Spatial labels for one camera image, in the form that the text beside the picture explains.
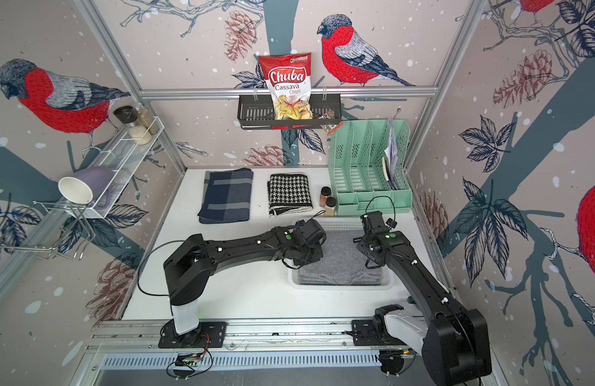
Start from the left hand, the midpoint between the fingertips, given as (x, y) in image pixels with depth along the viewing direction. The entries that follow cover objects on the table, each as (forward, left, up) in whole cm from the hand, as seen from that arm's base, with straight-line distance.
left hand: (327, 255), depth 83 cm
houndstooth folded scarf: (+31, +15, -5) cm, 35 cm away
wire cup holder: (-4, +72, +27) cm, 76 cm away
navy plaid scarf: (+31, +44, -7) cm, 54 cm away
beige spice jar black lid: (+20, -2, 0) cm, 20 cm away
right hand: (+4, -15, 0) cm, 15 cm away
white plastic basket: (+3, -4, +17) cm, 17 cm away
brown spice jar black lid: (+28, -1, 0) cm, 28 cm away
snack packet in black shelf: (+40, -1, +24) cm, 47 cm away
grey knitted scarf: (-2, -5, -3) cm, 6 cm away
